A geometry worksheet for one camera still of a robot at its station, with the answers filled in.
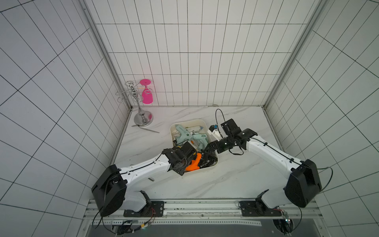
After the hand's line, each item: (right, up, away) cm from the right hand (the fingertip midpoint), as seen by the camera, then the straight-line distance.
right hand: (205, 150), depth 79 cm
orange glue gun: (-6, -8, +3) cm, 11 cm away
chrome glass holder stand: (-46, +18, +31) cm, 58 cm away
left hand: (-10, -8, +2) cm, 13 cm away
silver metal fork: (-31, -16, +2) cm, 35 cm away
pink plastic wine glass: (-39, +35, +22) cm, 57 cm away
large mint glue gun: (-13, +7, +13) cm, 19 cm away
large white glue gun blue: (-6, +11, +23) cm, 26 cm away
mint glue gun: (-2, +4, +13) cm, 14 cm away
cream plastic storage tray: (+1, -6, +5) cm, 8 cm away
